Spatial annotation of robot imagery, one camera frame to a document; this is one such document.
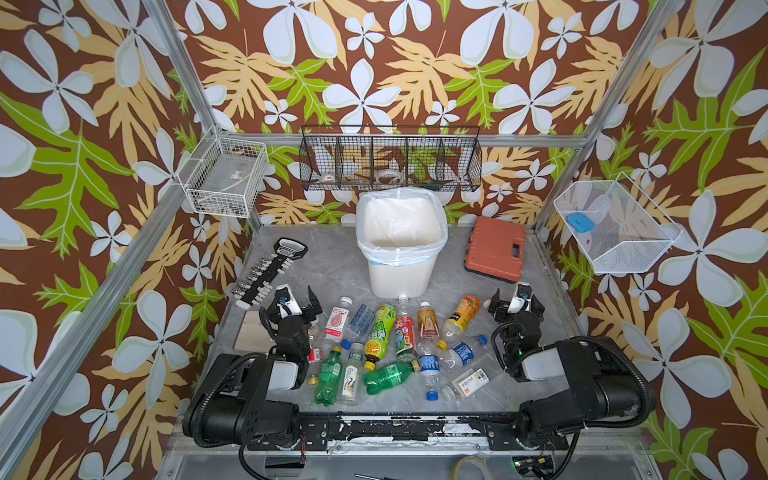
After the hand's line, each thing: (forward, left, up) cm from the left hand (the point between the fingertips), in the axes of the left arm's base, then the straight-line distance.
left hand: (293, 289), depth 86 cm
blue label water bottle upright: (-19, -39, -8) cm, 44 cm away
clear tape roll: (+36, -31, +14) cm, 50 cm away
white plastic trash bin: (+5, -35, -2) cm, 36 cm away
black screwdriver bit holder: (+11, +17, -12) cm, 23 cm away
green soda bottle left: (-22, -12, -10) cm, 27 cm away
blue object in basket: (+17, -85, +12) cm, 87 cm away
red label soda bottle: (-11, -33, -8) cm, 36 cm away
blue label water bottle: (-7, -20, -8) cm, 22 cm away
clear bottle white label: (-24, -49, -9) cm, 55 cm away
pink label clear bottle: (-6, -12, -9) cm, 16 cm away
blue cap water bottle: (-16, -49, -8) cm, 52 cm away
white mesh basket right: (+8, -93, +17) cm, 94 cm away
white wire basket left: (+26, +20, +21) cm, 39 cm away
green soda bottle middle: (-22, -28, -8) cm, 36 cm away
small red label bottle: (-17, -7, -8) cm, 21 cm away
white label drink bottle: (-22, -18, -8) cm, 30 cm away
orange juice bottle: (-6, -50, -8) cm, 51 cm away
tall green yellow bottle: (-13, -25, -7) cm, 29 cm away
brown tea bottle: (-7, -40, -8) cm, 41 cm away
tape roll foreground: (-40, -50, -11) cm, 65 cm away
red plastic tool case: (+23, -67, -7) cm, 71 cm away
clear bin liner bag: (+23, -32, +3) cm, 40 cm away
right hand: (+1, -66, -3) cm, 66 cm away
